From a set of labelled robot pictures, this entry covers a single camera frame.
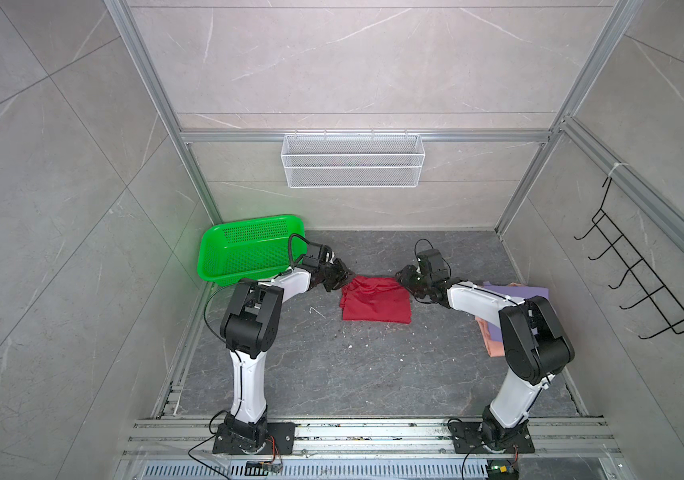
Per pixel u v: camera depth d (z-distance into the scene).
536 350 0.48
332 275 0.88
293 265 0.80
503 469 0.70
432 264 0.75
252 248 1.13
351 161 1.00
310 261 0.82
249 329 0.54
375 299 0.95
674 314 0.60
